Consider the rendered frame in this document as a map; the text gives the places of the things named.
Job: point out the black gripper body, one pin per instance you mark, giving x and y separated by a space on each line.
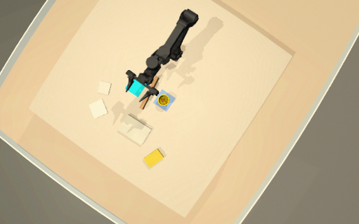
132 76

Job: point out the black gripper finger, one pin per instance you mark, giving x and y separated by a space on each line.
130 82
145 95

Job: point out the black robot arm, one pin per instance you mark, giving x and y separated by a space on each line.
171 49

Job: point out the light brown wooden plank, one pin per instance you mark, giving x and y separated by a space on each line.
153 84

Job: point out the yellow rectangular block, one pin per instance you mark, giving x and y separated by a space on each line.
153 158

